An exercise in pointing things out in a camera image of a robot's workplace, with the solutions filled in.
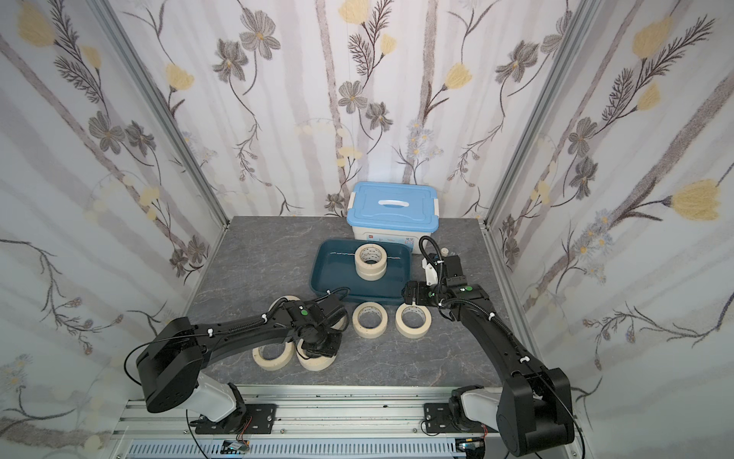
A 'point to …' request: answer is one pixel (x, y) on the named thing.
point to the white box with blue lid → (398, 211)
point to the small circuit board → (235, 448)
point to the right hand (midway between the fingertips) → (423, 288)
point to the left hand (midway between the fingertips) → (340, 352)
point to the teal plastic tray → (333, 267)
